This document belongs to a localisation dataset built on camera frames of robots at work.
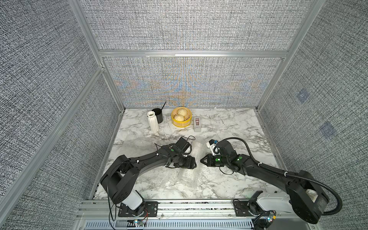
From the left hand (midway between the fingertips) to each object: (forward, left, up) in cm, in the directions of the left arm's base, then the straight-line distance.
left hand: (194, 165), depth 83 cm
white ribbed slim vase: (+29, +25, +6) cm, 38 cm away
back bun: (+43, +5, 0) cm, 43 cm away
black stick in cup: (+43, +19, +7) cm, 47 cm away
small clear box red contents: (+33, -6, -3) cm, 33 cm away
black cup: (+40, +23, +2) cm, 46 cm away
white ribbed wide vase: (-5, -3, -5) cm, 8 cm away
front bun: (+37, +8, -1) cm, 38 cm away
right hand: (+2, -3, +5) cm, 6 cm away
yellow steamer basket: (+35, +2, -2) cm, 35 cm away
